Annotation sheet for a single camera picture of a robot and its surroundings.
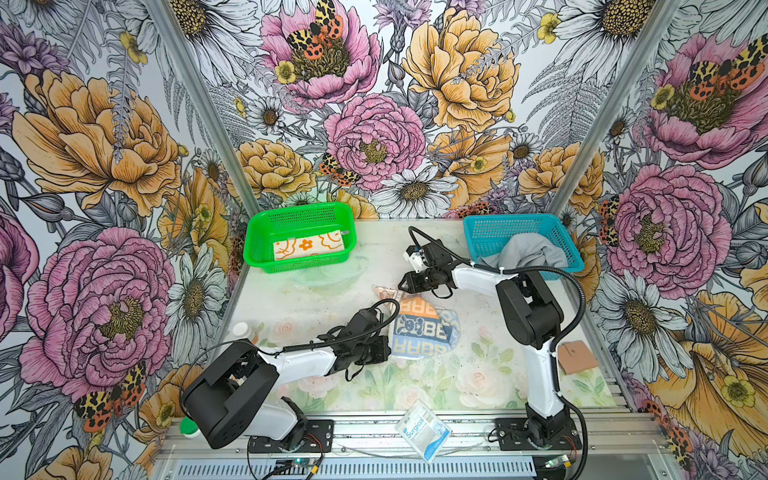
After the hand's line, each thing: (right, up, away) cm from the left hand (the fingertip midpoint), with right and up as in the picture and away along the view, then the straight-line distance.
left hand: (388, 359), depth 87 cm
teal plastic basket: (+33, +37, +19) cm, 53 cm away
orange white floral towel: (-31, +32, +25) cm, 51 cm away
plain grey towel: (+48, +31, +22) cm, 61 cm away
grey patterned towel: (+9, +8, +3) cm, 12 cm away
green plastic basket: (-45, +41, +28) cm, 67 cm away
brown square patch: (+54, +1, 0) cm, 54 cm away
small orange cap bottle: (-41, +9, -1) cm, 42 cm away
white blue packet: (+9, -14, -12) cm, 21 cm away
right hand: (+5, +17, +12) cm, 22 cm away
